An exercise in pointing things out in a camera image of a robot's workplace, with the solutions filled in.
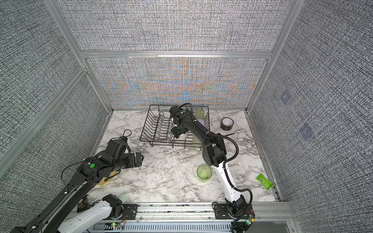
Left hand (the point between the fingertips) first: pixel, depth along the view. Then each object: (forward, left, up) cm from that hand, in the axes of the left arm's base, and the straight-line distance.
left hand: (138, 157), depth 73 cm
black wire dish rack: (+26, -6, -13) cm, 29 cm away
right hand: (+25, -23, -9) cm, 34 cm away
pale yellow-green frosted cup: (+13, -31, -10) cm, 35 cm away
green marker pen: (-11, -69, -17) cm, 72 cm away
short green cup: (-3, -35, -17) cm, 39 cm away
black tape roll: (+33, -57, -17) cm, 68 cm away
